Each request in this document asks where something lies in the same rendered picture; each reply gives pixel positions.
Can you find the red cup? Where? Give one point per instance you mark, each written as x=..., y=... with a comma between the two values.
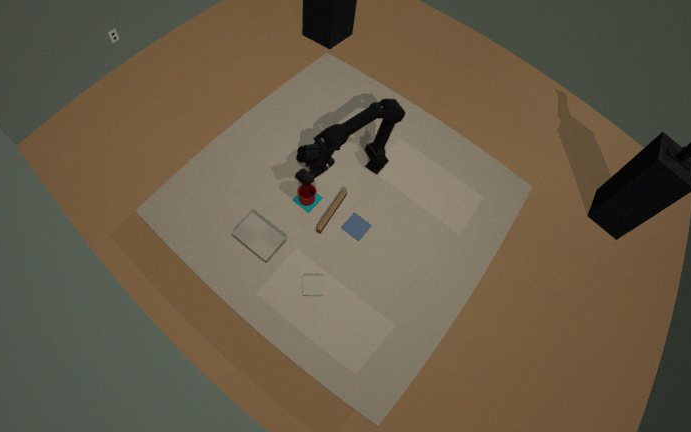
x=304, y=192

